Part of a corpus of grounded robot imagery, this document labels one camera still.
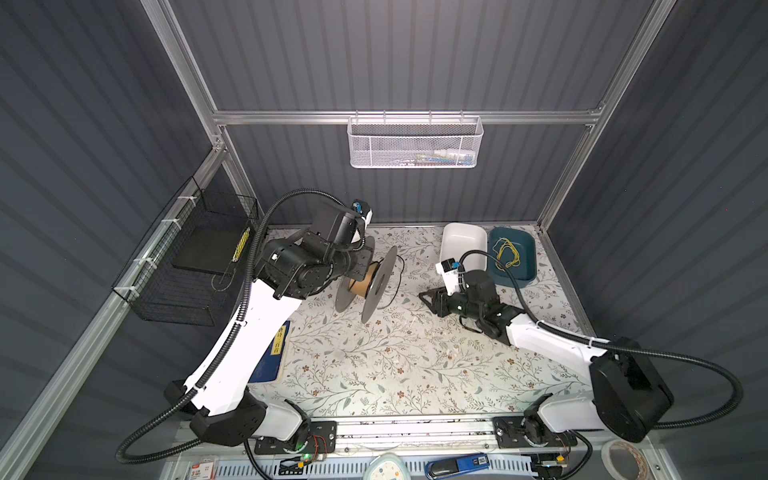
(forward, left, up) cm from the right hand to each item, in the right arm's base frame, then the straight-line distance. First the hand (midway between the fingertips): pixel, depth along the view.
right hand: (427, 295), depth 83 cm
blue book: (-16, +45, -11) cm, 49 cm away
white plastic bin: (+36, -16, -15) cm, 42 cm away
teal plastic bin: (+29, -37, -14) cm, 49 cm away
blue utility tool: (-39, -2, -9) cm, 40 cm away
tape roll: (-37, -46, -16) cm, 61 cm away
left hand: (-3, +16, +23) cm, 28 cm away
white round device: (-39, +11, -12) cm, 42 cm away
